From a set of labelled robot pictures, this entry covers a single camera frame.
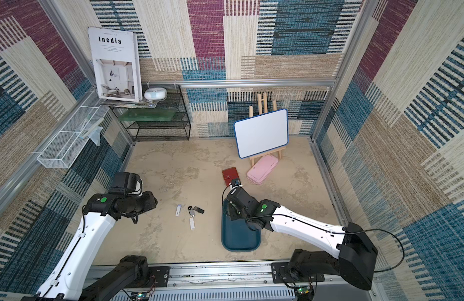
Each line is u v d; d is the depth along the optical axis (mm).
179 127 1176
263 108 937
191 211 903
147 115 963
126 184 579
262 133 940
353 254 398
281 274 729
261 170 1039
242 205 591
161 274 746
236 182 714
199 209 915
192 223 870
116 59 773
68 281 384
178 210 915
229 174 1032
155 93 882
